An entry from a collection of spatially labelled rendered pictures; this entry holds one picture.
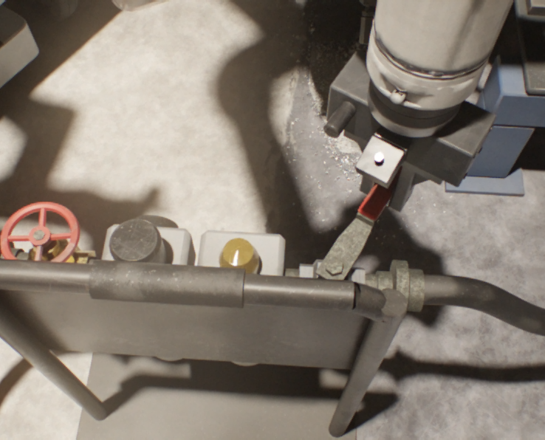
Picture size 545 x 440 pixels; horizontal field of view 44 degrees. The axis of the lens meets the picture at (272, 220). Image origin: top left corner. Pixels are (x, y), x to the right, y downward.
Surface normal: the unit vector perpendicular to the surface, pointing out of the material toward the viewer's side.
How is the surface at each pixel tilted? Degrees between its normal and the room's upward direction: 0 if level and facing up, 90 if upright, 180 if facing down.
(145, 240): 0
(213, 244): 0
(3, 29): 0
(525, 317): 60
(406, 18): 90
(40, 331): 90
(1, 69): 90
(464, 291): 19
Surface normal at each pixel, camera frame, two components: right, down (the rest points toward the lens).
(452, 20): -0.16, 0.87
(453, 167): -0.54, 0.75
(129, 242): 0.00, -0.46
